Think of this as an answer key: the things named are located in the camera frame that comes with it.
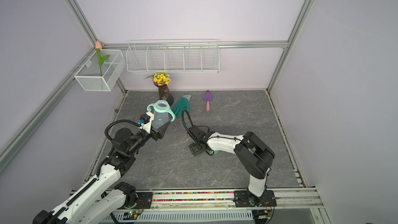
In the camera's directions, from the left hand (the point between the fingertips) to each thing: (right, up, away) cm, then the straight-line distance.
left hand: (162, 117), depth 73 cm
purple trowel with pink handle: (+22, +12, +46) cm, 52 cm away
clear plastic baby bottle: (-1, 0, 0) cm, 1 cm away
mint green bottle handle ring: (+1, +6, -5) cm, 8 cm away
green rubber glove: (+4, +7, +36) cm, 37 cm away
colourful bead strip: (+14, -38, +4) cm, 41 cm away
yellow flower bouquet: (-7, +22, +21) cm, 31 cm away
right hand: (+16, -18, +19) cm, 30 cm away
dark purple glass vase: (-7, +14, +30) cm, 34 cm away
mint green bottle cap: (+25, -14, -8) cm, 30 cm away
